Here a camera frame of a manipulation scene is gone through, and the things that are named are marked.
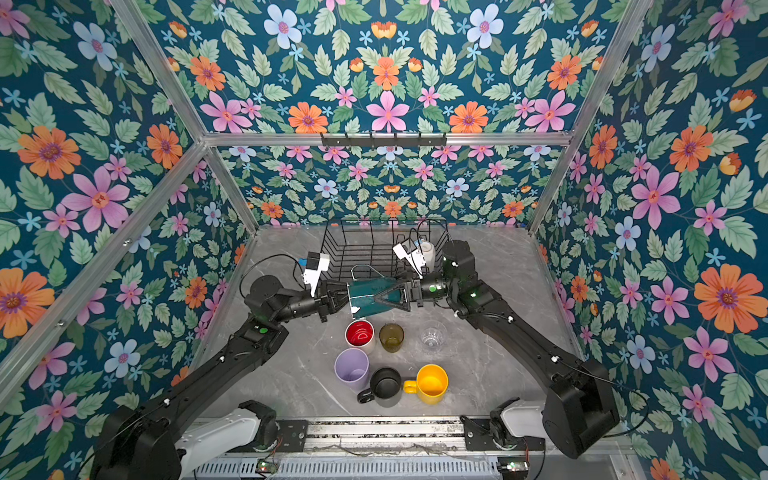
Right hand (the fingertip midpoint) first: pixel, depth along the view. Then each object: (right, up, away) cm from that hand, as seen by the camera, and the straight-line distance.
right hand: (382, 293), depth 65 cm
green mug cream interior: (-3, 0, -5) cm, 6 cm away
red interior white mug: (-9, -15, +24) cm, 29 cm away
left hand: (-5, +1, -1) cm, 5 cm away
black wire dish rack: (-10, +11, +47) cm, 49 cm away
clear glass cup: (+14, -16, +25) cm, 33 cm away
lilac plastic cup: (-10, -23, +16) cm, 30 cm away
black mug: (0, -29, +16) cm, 33 cm away
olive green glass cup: (+1, -16, +24) cm, 29 cm away
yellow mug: (+12, -28, +17) cm, 35 cm away
